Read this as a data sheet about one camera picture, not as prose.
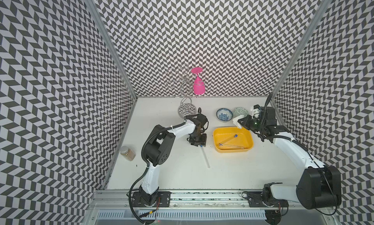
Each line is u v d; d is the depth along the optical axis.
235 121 0.83
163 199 0.73
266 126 0.63
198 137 0.81
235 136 0.96
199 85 0.99
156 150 0.52
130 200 0.67
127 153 0.78
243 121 0.80
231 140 0.91
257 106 0.77
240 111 1.05
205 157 0.88
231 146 0.97
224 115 1.05
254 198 0.74
